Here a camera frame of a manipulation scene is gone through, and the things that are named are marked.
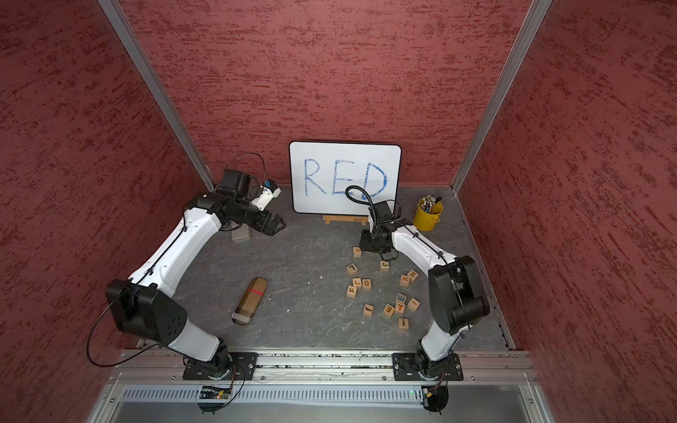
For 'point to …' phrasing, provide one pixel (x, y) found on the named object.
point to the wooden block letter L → (352, 270)
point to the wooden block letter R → (357, 253)
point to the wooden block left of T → (388, 311)
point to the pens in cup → (427, 203)
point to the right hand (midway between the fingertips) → (363, 249)
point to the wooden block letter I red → (368, 309)
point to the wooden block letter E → (401, 298)
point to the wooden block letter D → (366, 284)
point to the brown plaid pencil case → (249, 301)
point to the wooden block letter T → (399, 307)
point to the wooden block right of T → (413, 304)
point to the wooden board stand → (329, 218)
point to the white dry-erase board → (343, 178)
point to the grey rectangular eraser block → (241, 234)
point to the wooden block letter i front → (403, 324)
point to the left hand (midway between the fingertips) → (269, 224)
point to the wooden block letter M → (412, 275)
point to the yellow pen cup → (427, 214)
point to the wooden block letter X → (405, 281)
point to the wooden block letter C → (357, 283)
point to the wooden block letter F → (352, 292)
